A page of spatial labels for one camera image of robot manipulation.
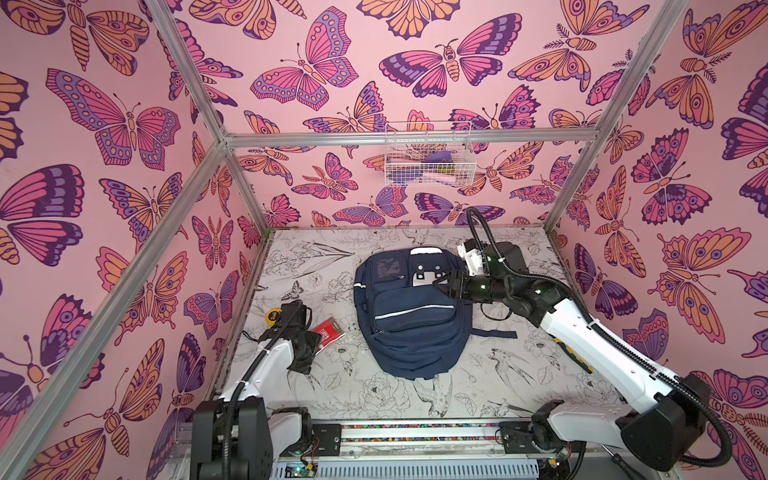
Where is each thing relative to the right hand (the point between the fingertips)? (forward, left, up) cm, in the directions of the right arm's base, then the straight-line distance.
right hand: (439, 280), depth 74 cm
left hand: (-6, +34, -23) cm, 42 cm away
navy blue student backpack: (-5, +7, -15) cm, 17 cm away
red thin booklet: (-1, +32, -25) cm, 40 cm away
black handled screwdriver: (-36, -42, -24) cm, 61 cm away
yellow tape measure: (+2, +50, -21) cm, 54 cm away
